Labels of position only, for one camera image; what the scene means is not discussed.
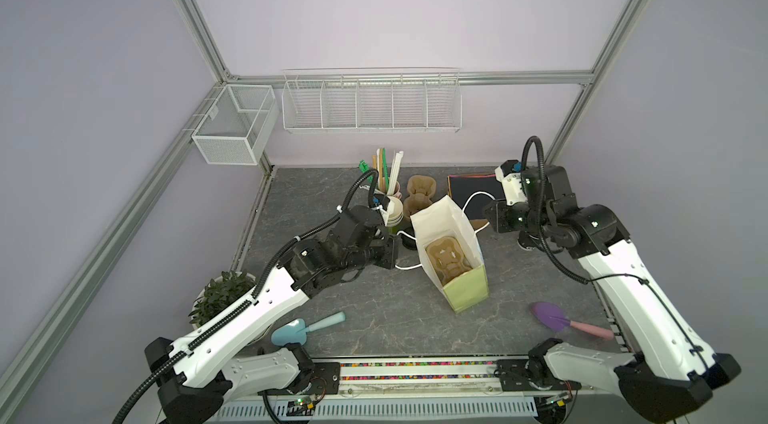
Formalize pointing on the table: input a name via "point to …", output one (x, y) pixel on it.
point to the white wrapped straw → (394, 173)
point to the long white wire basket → (379, 99)
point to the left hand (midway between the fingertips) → (401, 248)
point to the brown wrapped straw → (380, 169)
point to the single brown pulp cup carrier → (447, 258)
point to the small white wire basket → (236, 128)
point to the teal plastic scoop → (295, 330)
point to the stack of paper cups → (394, 213)
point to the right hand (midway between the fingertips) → (489, 211)
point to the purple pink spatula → (556, 319)
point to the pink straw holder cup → (397, 192)
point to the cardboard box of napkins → (471, 192)
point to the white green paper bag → (443, 218)
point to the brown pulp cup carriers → (421, 189)
